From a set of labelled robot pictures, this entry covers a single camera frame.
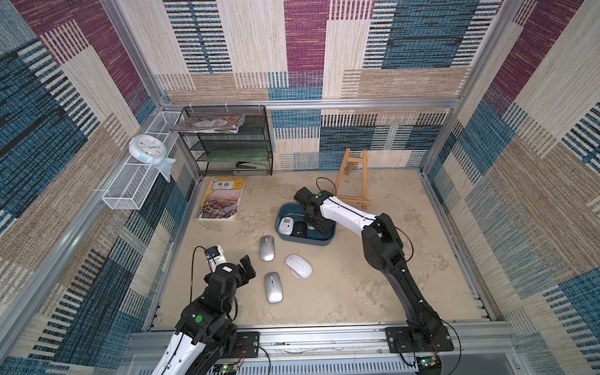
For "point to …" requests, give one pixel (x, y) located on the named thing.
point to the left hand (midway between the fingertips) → (238, 261)
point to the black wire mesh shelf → (245, 151)
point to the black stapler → (248, 166)
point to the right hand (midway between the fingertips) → (312, 222)
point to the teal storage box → (314, 237)
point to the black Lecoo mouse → (300, 229)
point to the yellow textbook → (221, 198)
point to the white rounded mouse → (299, 267)
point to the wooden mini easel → (349, 162)
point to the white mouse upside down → (286, 225)
